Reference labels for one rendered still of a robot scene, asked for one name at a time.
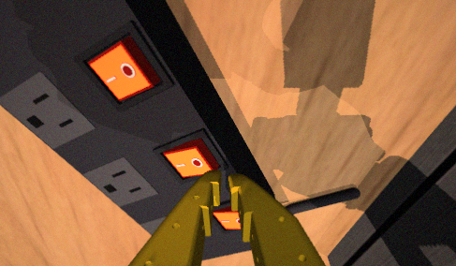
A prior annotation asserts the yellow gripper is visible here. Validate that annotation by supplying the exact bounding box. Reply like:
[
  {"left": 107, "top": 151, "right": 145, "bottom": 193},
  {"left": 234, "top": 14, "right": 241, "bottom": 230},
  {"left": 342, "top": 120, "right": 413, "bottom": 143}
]
[{"left": 128, "top": 170, "right": 326, "bottom": 266}]

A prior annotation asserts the black power strip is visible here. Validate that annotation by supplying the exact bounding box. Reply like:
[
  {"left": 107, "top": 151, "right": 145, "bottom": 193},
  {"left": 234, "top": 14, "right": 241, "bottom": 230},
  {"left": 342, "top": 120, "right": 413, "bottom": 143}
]
[{"left": 0, "top": 0, "right": 275, "bottom": 260}]

